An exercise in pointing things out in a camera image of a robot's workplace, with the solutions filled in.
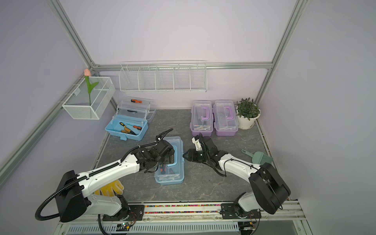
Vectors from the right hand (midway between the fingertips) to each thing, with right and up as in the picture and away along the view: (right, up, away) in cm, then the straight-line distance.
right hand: (184, 155), depth 83 cm
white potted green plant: (+41, +27, +14) cm, 51 cm away
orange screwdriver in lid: (-39, +36, +28) cm, 60 cm away
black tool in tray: (-41, +28, +25) cm, 56 cm away
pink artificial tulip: (-56, +40, +2) cm, 69 cm away
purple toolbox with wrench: (+28, +19, +18) cm, 38 cm away
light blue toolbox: (-42, +20, +24) cm, 53 cm away
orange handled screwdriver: (-37, +16, +24) cm, 46 cm away
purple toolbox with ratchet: (+11, +22, +16) cm, 29 cm away
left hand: (-10, 0, -3) cm, 11 cm away
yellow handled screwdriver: (-44, +14, +22) cm, 51 cm away
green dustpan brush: (+47, -3, +9) cm, 48 cm away
